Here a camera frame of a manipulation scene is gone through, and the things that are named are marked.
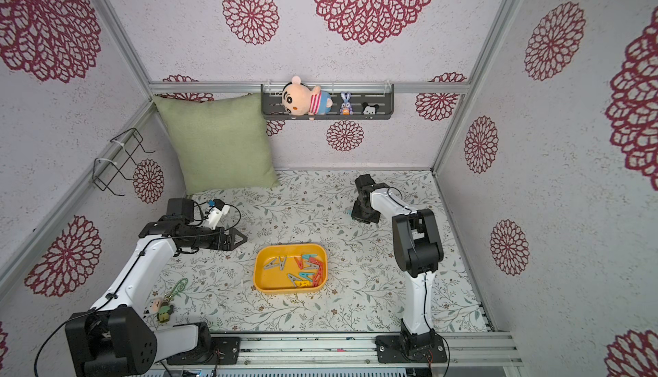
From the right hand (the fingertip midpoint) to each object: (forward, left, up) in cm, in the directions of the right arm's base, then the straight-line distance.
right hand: (359, 214), depth 100 cm
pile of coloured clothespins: (-19, +19, -3) cm, 27 cm away
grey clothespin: (-20, +30, -2) cm, 36 cm away
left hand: (-19, +41, +12) cm, 46 cm away
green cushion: (+17, +52, +22) cm, 59 cm away
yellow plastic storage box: (-22, +25, -3) cm, 33 cm away
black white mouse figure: (+24, -3, +31) cm, 39 cm away
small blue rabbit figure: (+23, +6, +32) cm, 40 cm away
